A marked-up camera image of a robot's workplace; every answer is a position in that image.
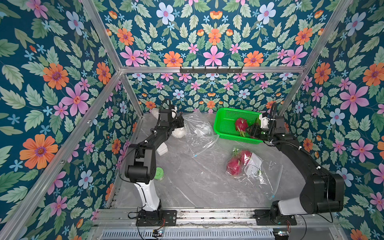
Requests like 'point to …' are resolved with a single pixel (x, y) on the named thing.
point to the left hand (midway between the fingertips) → (184, 117)
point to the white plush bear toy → (179, 132)
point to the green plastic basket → (224, 124)
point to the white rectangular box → (162, 149)
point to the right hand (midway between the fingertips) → (253, 127)
